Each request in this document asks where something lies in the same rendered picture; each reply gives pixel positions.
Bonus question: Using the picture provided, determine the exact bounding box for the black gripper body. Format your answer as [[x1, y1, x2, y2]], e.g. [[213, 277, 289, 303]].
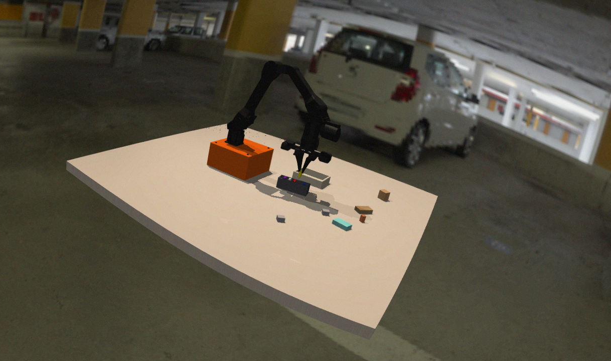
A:
[[280, 132, 332, 163]]

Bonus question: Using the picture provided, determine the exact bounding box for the teal rectangular block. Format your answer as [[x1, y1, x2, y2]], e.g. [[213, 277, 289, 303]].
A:
[[332, 218, 352, 231]]

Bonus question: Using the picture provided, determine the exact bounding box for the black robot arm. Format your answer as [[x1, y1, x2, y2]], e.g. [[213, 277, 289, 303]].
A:
[[225, 61, 341, 146]]

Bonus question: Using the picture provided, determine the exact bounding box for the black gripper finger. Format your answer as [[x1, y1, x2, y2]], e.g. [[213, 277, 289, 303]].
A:
[[293, 152, 304, 171], [301, 156, 317, 173]]

